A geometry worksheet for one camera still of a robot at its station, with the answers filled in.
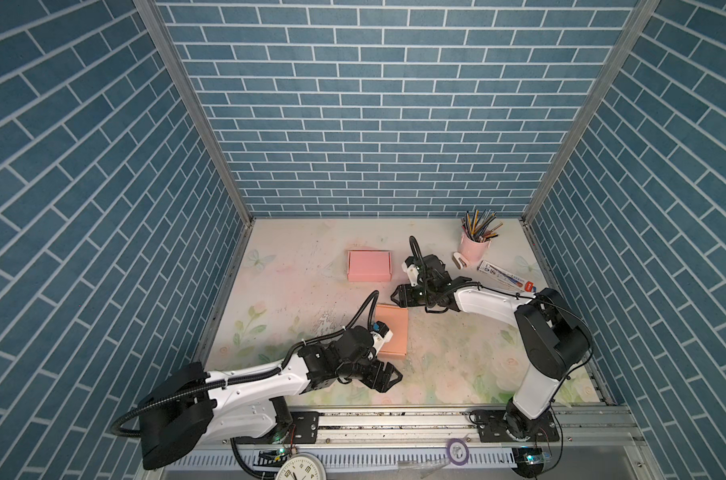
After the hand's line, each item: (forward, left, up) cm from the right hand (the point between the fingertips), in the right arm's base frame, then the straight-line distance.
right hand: (395, 293), depth 92 cm
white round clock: (-45, +19, -1) cm, 49 cm away
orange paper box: (-8, -1, -2) cm, 8 cm away
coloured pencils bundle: (+27, -29, +5) cm, 40 cm away
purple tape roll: (-39, -15, -6) cm, 42 cm away
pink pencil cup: (+20, -28, -2) cm, 34 cm away
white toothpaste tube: (+13, -38, -5) cm, 41 cm away
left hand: (-25, -1, +1) cm, 25 cm away
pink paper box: (+12, +9, -2) cm, 16 cm away
